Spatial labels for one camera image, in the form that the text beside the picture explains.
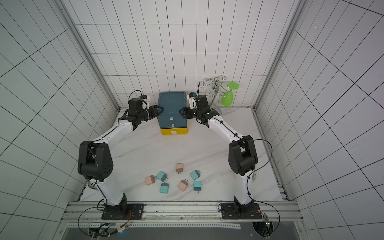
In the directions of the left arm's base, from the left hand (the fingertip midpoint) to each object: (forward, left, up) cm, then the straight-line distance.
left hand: (161, 112), depth 92 cm
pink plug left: (-36, +4, -17) cm, 40 cm away
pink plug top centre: (-29, -12, -17) cm, 36 cm away
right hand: (-2, -10, +2) cm, 10 cm away
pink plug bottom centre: (-39, -15, -18) cm, 45 cm away
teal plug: (-34, -3, -17) cm, 38 cm away
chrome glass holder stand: (+20, -31, +8) cm, 38 cm away
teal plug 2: (-40, -5, -18) cm, 44 cm away
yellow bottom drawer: (-5, -7, -14) cm, 16 cm away
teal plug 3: (-33, -22, -17) cm, 43 cm away
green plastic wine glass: (+15, -44, -3) cm, 46 cm away
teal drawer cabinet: (+5, -7, +3) cm, 9 cm away
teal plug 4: (-39, -23, -18) cm, 49 cm away
